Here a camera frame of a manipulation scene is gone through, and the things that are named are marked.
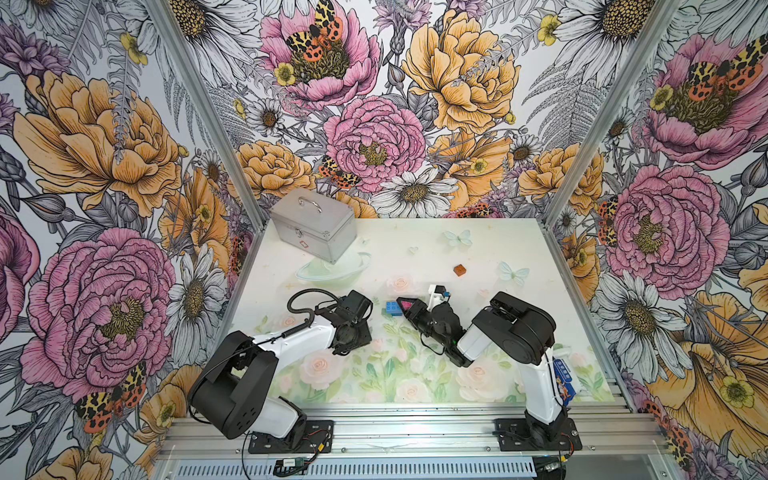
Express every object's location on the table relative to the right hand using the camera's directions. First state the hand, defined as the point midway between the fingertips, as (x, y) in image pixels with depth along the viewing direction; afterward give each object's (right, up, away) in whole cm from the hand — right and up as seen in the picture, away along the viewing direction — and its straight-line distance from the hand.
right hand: (397, 308), depth 94 cm
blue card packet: (+43, -16, -15) cm, 49 cm away
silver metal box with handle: (-28, +27, +8) cm, 40 cm away
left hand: (-11, -10, -6) cm, 16 cm away
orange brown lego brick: (+22, +11, +11) cm, 27 cm away
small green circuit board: (-25, -31, -23) cm, 46 cm away
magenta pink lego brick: (+3, +1, -2) cm, 4 cm away
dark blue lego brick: (-1, 0, 0) cm, 1 cm away
